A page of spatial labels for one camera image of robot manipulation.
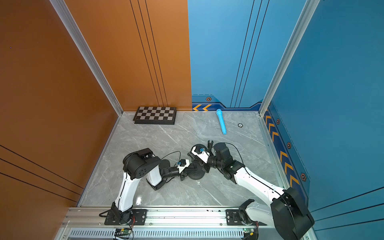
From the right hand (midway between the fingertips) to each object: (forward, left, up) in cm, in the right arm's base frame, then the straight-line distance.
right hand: (195, 157), depth 79 cm
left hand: (0, 0, -11) cm, 11 cm away
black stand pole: (+15, -9, -10) cm, 20 cm away
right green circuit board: (-30, -27, -18) cm, 44 cm away
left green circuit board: (-31, +34, -15) cm, 49 cm away
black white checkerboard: (+42, +32, -10) cm, 53 cm away
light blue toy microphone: (+44, -18, -11) cm, 48 cm away
